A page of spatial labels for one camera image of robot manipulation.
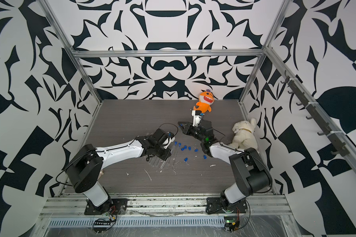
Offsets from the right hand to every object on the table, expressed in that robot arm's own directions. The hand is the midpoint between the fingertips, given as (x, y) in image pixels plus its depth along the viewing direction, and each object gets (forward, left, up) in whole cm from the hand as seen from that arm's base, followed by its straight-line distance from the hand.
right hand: (178, 121), depth 85 cm
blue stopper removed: (-6, -4, -19) cm, 20 cm away
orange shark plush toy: (+30, -20, -11) cm, 38 cm away
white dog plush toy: (-5, -39, -10) cm, 40 cm away
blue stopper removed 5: (-13, -16, -19) cm, 28 cm away
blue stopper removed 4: (-15, -4, -18) cm, 24 cm away
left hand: (-12, +6, -13) cm, 18 cm away
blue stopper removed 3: (-7, -6, -18) cm, 21 cm away
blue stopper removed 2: (-8, -2, -18) cm, 20 cm away
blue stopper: (-5, 0, -18) cm, 19 cm away
